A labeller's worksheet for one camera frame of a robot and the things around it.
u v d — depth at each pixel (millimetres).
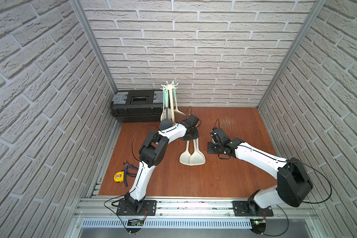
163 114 911
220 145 647
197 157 880
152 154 568
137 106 979
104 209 689
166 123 891
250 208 642
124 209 721
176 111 937
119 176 818
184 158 880
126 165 871
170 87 743
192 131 760
